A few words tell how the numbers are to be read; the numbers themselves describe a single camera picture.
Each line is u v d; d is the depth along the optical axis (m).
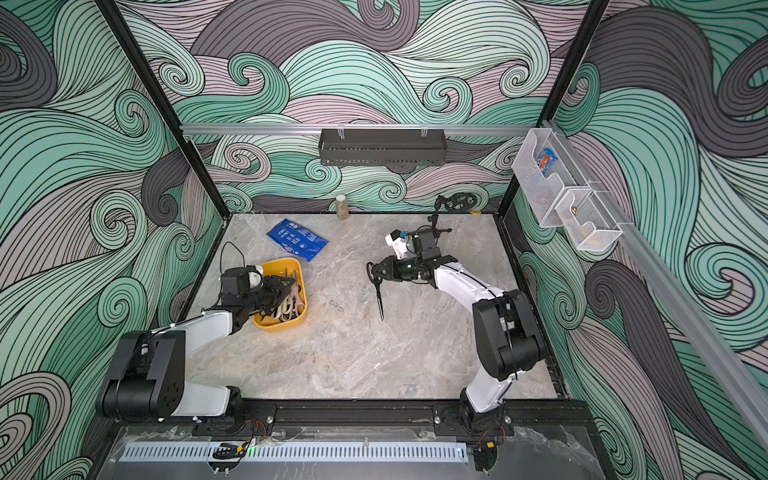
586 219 0.76
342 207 1.15
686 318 0.49
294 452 0.70
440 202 0.95
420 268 0.70
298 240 1.08
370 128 0.93
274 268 1.03
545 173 0.78
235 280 0.70
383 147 0.95
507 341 0.46
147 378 0.43
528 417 0.74
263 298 0.79
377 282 0.85
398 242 0.83
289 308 0.88
